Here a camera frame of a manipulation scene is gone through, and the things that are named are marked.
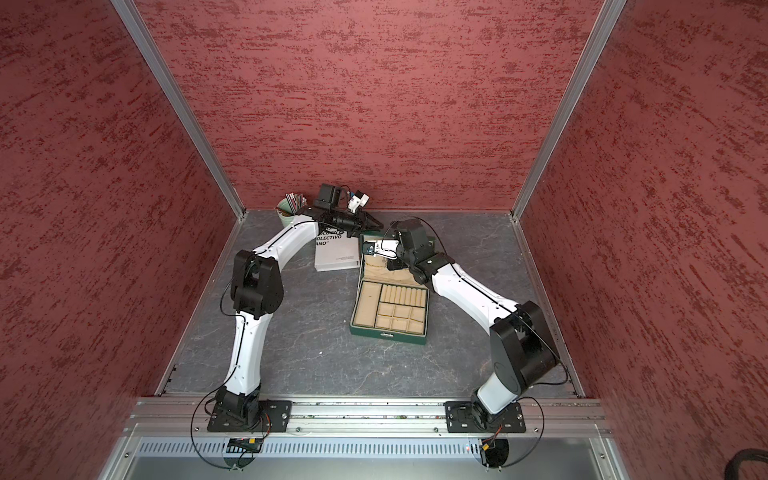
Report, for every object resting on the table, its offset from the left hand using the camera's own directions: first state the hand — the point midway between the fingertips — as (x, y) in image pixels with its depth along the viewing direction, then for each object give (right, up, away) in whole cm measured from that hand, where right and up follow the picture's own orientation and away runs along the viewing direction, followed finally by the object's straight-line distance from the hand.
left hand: (380, 231), depth 92 cm
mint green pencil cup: (-33, +4, +9) cm, 34 cm away
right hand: (+5, -2, -5) cm, 7 cm away
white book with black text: (-16, -7, +12) cm, 21 cm away
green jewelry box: (+3, -23, -3) cm, 23 cm away
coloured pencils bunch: (-32, +11, +11) cm, 35 cm away
